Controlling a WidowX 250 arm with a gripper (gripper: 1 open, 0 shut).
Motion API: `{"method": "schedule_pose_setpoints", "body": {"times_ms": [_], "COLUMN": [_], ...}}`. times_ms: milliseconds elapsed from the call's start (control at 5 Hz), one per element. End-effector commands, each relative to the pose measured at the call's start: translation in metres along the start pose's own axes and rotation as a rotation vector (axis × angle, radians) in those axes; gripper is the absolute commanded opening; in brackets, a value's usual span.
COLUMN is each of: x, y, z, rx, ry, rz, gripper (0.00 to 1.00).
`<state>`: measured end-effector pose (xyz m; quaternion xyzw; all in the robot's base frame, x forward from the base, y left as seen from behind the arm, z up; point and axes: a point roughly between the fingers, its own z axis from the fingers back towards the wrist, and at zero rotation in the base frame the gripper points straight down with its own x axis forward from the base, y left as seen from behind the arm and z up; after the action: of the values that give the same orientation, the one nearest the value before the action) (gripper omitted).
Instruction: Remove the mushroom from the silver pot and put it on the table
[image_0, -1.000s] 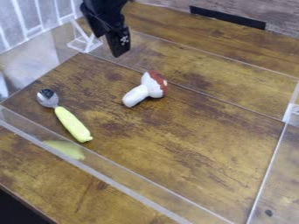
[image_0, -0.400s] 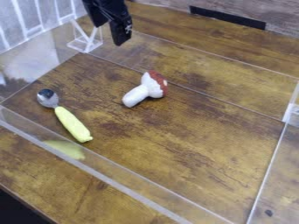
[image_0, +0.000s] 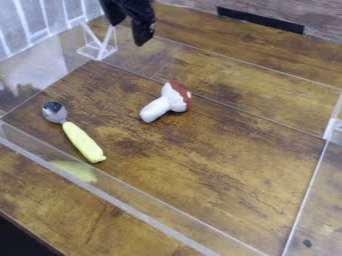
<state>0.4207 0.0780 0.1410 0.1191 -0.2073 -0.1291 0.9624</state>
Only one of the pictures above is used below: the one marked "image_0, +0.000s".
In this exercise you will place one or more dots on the black strip on table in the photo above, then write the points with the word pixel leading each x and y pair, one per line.
pixel 260 20

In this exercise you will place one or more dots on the spoon with yellow handle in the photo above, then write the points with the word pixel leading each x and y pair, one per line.
pixel 55 113

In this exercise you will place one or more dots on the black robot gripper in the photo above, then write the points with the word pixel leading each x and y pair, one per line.
pixel 143 22

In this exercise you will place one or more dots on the clear acrylic triangular bracket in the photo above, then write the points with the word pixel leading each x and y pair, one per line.
pixel 97 49

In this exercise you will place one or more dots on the clear acrylic enclosure wall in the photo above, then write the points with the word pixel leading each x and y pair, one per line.
pixel 206 182

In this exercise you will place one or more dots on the red and white toy mushroom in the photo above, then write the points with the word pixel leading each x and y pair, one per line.
pixel 175 99

